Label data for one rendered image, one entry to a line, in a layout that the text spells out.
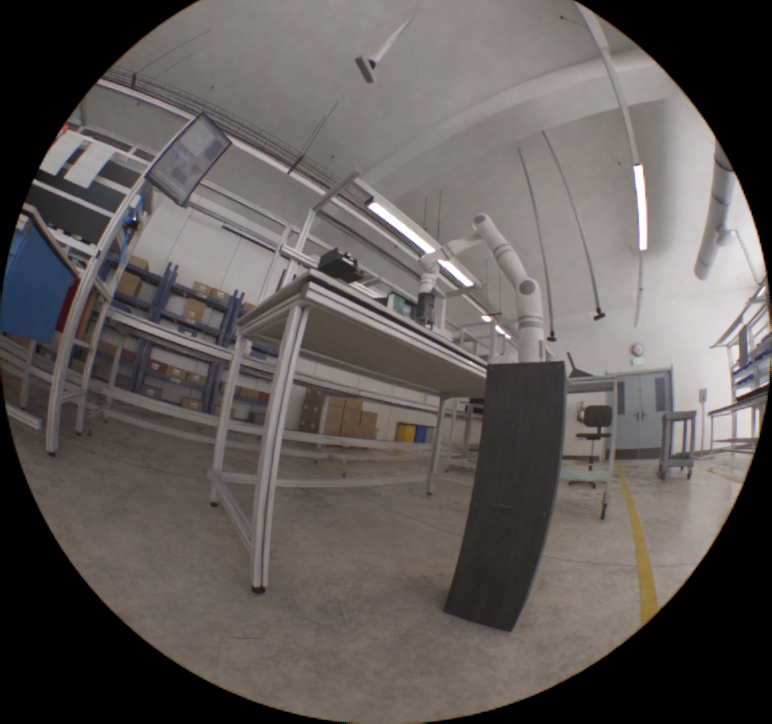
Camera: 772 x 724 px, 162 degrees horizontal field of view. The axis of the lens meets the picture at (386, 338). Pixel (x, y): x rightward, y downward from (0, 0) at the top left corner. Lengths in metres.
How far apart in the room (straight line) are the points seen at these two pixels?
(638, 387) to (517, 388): 6.81
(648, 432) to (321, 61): 8.66
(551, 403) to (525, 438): 0.12
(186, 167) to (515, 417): 1.82
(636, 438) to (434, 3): 8.11
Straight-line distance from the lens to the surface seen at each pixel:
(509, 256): 1.11
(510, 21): 3.22
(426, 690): 0.80
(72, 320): 1.65
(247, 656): 0.81
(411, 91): 3.39
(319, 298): 0.75
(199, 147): 1.75
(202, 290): 4.62
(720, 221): 4.84
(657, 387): 7.61
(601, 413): 3.71
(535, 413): 0.80
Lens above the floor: 0.65
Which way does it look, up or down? 17 degrees up
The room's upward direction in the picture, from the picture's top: 9 degrees clockwise
